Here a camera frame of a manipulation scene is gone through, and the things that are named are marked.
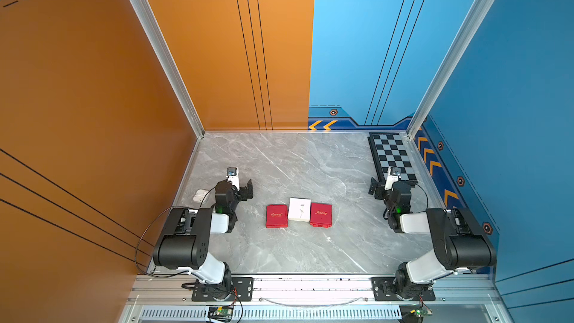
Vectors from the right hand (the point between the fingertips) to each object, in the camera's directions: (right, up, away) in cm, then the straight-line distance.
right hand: (384, 179), depth 94 cm
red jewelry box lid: (-28, -13, -7) cm, 32 cm away
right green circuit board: (+2, -39, -25) cm, 46 cm away
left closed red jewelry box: (-45, -14, -7) cm, 48 cm away
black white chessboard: (+9, +12, +14) cm, 21 cm away
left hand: (-62, +1, 0) cm, 62 cm away
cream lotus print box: (-36, -11, -6) cm, 39 cm away
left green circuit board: (-62, -41, -23) cm, 78 cm away
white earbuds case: (-78, -6, -1) cm, 78 cm away
